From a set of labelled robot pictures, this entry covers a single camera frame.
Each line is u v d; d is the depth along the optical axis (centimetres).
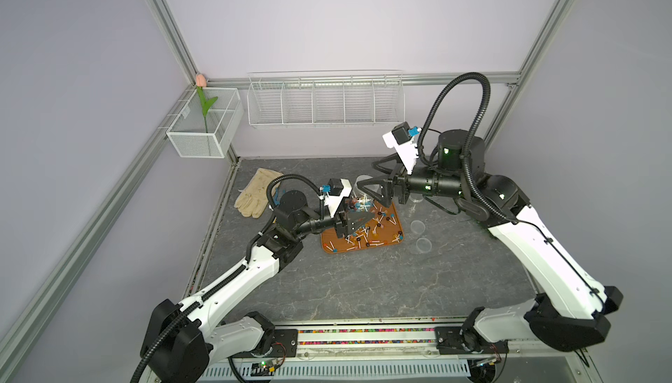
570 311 38
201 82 89
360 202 63
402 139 47
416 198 51
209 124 89
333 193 56
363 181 53
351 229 61
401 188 48
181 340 38
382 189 48
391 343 75
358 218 62
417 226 98
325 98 97
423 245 94
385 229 97
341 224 59
